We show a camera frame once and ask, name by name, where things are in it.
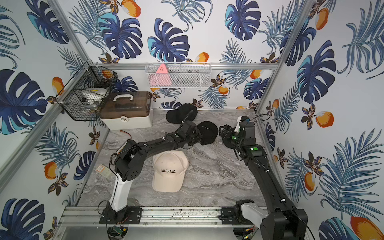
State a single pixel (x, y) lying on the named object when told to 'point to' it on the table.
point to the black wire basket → (88, 76)
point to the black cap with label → (209, 131)
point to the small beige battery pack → (103, 170)
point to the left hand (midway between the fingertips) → (204, 133)
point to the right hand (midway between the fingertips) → (225, 129)
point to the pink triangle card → (162, 77)
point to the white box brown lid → (127, 110)
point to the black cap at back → (186, 112)
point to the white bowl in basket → (94, 95)
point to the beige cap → (169, 167)
